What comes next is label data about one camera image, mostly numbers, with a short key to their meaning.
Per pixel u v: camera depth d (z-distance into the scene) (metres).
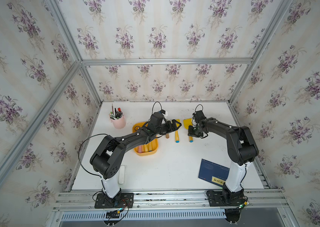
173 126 0.78
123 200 0.73
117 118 0.95
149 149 0.90
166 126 0.78
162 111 0.82
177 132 0.99
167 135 0.96
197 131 0.84
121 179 0.78
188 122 1.07
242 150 0.51
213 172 0.83
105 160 0.47
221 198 0.73
